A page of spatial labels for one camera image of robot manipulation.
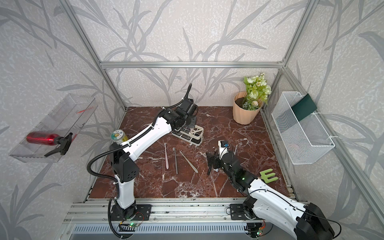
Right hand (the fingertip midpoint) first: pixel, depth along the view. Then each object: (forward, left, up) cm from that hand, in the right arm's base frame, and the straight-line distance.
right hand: (214, 151), depth 81 cm
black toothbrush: (-5, +2, -14) cm, 15 cm away
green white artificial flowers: (+34, -28, +14) cm, 46 cm away
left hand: (+15, +12, +9) cm, 21 cm away
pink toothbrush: (-2, +28, -12) cm, 31 cm away
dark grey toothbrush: (+8, +25, -13) cm, 29 cm away
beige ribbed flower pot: (+28, -21, -3) cm, 35 cm away
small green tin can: (+14, +60, -5) cm, 62 cm away
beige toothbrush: (-4, +12, -13) cm, 18 cm away
